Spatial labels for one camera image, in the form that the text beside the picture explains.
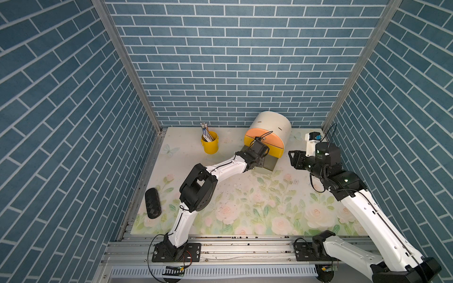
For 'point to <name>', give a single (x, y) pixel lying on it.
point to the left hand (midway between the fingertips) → (262, 158)
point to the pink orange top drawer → (266, 137)
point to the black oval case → (153, 203)
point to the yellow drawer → (273, 150)
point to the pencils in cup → (206, 134)
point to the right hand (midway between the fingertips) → (296, 152)
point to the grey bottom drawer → (269, 162)
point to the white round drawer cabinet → (274, 128)
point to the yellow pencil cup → (210, 147)
